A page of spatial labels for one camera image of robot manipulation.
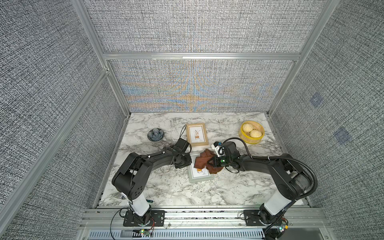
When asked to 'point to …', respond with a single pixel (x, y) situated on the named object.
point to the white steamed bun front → (255, 133)
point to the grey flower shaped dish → (155, 134)
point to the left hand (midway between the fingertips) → (192, 163)
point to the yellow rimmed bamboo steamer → (245, 135)
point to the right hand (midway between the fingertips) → (208, 159)
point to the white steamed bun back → (247, 127)
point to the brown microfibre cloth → (201, 162)
